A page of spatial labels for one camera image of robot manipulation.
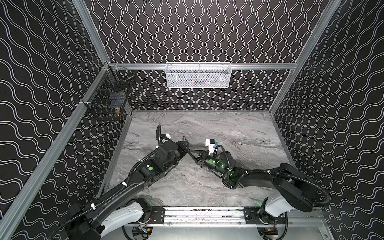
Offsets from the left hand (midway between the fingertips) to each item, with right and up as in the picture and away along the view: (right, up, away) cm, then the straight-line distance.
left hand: (195, 145), depth 71 cm
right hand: (-4, -4, +1) cm, 6 cm away
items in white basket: (+10, +36, +19) cm, 42 cm away
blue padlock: (-5, +2, +6) cm, 8 cm away
